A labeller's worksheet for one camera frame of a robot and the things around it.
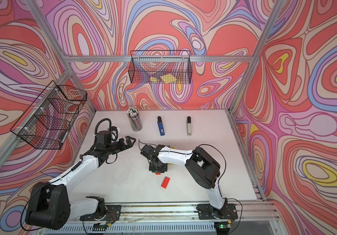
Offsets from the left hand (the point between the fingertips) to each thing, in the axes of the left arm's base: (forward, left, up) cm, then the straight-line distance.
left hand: (132, 142), depth 86 cm
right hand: (-14, -16, -13) cm, 25 cm away
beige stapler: (+19, -37, -8) cm, 42 cm away
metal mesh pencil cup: (+18, +1, +6) cm, 19 cm away
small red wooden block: (-15, -16, -11) cm, 24 cm away
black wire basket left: (0, +40, +17) cm, 44 cm away
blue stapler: (+21, -16, -11) cm, 28 cm away
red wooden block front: (-19, -20, -13) cm, 31 cm away
